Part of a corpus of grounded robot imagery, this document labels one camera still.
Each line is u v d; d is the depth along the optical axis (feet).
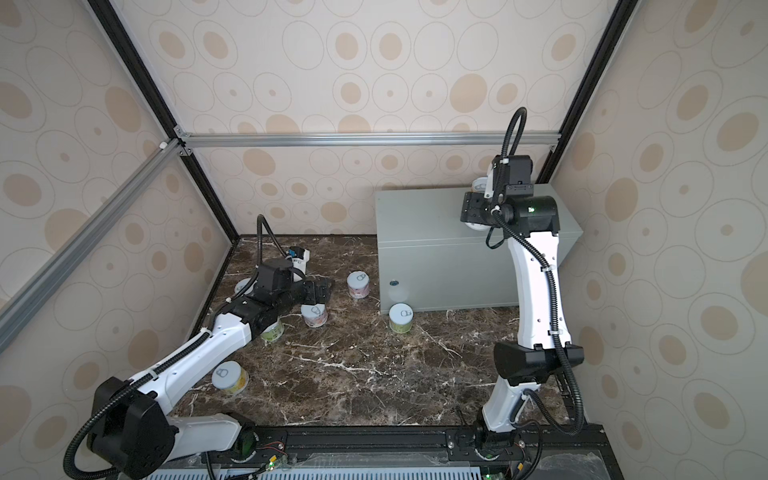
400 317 3.02
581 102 2.70
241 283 3.25
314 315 3.02
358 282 3.28
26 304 1.71
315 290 2.39
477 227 2.30
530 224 1.49
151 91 2.61
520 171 1.68
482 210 2.09
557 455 2.38
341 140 2.93
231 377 2.56
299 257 2.35
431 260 2.60
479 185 2.53
